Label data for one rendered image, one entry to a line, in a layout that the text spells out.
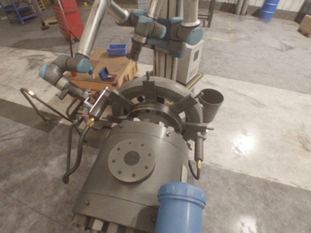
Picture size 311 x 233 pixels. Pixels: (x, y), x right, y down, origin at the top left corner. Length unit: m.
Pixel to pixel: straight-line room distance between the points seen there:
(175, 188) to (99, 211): 0.32
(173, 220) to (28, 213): 1.62
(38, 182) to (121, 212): 1.47
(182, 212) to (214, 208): 1.14
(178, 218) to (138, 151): 0.33
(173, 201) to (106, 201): 0.29
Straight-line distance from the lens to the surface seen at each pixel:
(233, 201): 1.73
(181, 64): 2.00
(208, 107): 1.89
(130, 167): 0.67
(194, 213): 0.53
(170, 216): 0.52
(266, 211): 1.86
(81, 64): 1.00
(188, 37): 1.33
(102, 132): 2.01
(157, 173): 0.72
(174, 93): 0.99
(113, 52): 2.57
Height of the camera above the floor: 1.53
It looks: 48 degrees down
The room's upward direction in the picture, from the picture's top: straight up
